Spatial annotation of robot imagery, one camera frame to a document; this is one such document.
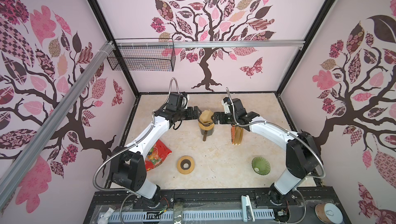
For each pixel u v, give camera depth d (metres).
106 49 0.82
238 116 0.67
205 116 0.89
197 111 0.76
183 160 0.85
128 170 0.43
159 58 0.80
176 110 0.64
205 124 0.87
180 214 0.66
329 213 0.65
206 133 0.90
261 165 0.80
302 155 0.45
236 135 0.90
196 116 0.74
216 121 0.80
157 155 0.84
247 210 0.68
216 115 0.79
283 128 0.52
